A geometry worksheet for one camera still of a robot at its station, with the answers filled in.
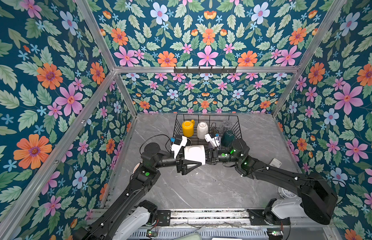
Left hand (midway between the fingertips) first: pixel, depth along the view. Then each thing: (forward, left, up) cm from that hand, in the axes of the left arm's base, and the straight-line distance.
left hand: (200, 158), depth 59 cm
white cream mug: (+31, -4, -22) cm, 38 cm away
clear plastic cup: (+36, -22, -24) cm, 48 cm away
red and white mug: (+1, +2, +3) cm, 3 cm away
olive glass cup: (+34, -13, -29) cm, 47 cm away
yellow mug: (+34, +5, -23) cm, 41 cm away
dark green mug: (+23, -19, -21) cm, 37 cm away
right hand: (+2, +1, -4) cm, 4 cm away
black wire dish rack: (+48, -16, -34) cm, 61 cm away
